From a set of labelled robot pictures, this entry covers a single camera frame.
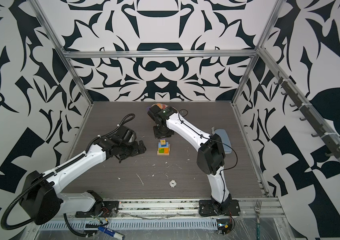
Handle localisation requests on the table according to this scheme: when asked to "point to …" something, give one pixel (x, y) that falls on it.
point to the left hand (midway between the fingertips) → (140, 148)
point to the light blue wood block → (159, 145)
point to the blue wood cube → (163, 145)
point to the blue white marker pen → (112, 233)
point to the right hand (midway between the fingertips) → (161, 135)
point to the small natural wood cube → (163, 142)
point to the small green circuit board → (222, 225)
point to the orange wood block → (166, 150)
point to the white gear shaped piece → (172, 183)
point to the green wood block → (161, 151)
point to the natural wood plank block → (163, 153)
